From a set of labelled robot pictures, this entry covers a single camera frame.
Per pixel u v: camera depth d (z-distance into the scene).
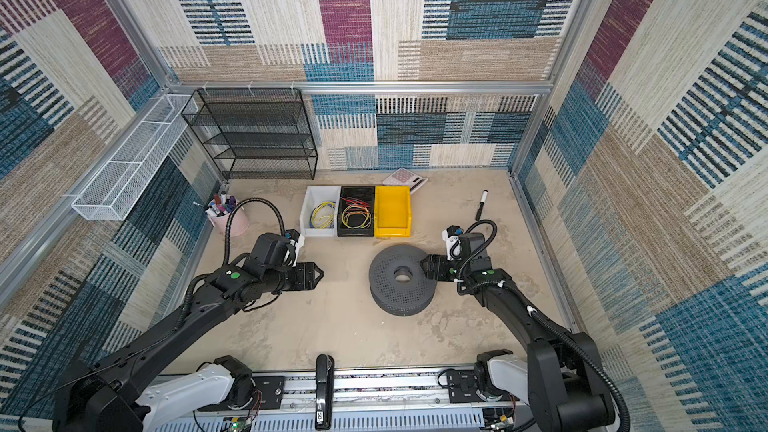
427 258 0.80
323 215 1.03
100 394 0.39
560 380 0.41
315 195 1.08
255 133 1.10
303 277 0.70
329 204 1.07
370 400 0.73
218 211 0.96
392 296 0.89
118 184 0.72
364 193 1.11
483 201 1.09
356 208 1.05
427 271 0.79
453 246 0.79
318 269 0.76
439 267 0.77
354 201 1.02
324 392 0.70
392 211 1.06
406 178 1.16
